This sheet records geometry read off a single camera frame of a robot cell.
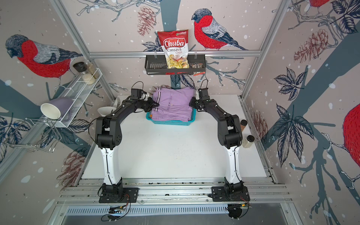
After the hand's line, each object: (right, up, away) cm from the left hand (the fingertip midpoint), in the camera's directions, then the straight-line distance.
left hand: (160, 101), depth 100 cm
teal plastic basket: (+2, -15, -1) cm, 16 cm away
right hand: (+21, 0, +4) cm, 21 cm away
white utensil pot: (-39, -7, -3) cm, 39 cm away
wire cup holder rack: (-51, -18, -34) cm, 64 cm away
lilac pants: (+10, -2, +2) cm, 10 cm away
